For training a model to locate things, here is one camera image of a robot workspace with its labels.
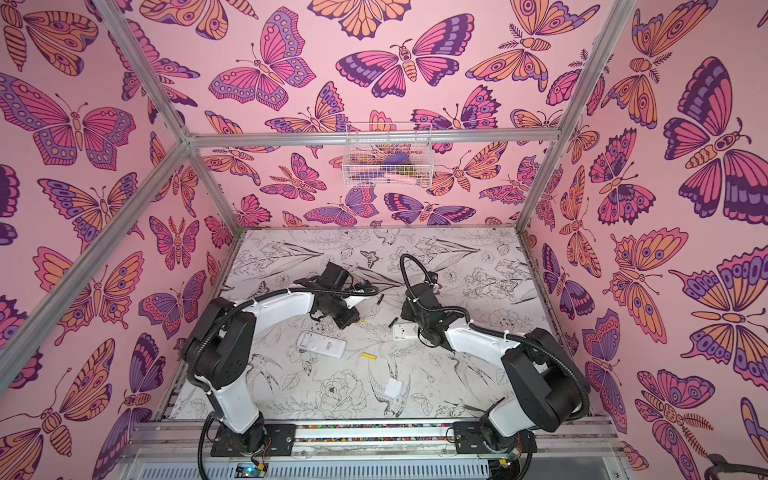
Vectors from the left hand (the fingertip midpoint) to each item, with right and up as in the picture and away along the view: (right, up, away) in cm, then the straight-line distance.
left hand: (359, 313), depth 93 cm
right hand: (+15, +5, -2) cm, 16 cm away
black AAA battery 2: (+11, -3, +2) cm, 11 cm away
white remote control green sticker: (+14, -5, -1) cm, 15 cm away
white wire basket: (+9, +51, +4) cm, 52 cm away
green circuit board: (-25, -34, -20) cm, 47 cm away
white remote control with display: (-11, -9, -4) cm, 14 cm away
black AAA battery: (+6, +3, +7) cm, 10 cm away
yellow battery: (+4, -12, -5) cm, 13 cm away
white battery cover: (+11, -18, -11) cm, 24 cm away
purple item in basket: (+13, +50, +4) cm, 51 cm away
